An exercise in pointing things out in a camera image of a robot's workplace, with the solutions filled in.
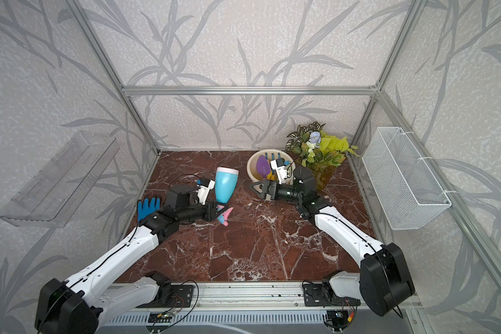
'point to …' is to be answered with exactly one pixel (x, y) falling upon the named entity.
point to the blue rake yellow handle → (273, 157)
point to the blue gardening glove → (146, 210)
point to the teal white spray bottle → (225, 182)
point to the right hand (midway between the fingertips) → (254, 186)
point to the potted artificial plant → (319, 150)
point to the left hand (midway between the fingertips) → (225, 206)
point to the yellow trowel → (271, 177)
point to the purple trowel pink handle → (262, 165)
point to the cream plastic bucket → (252, 170)
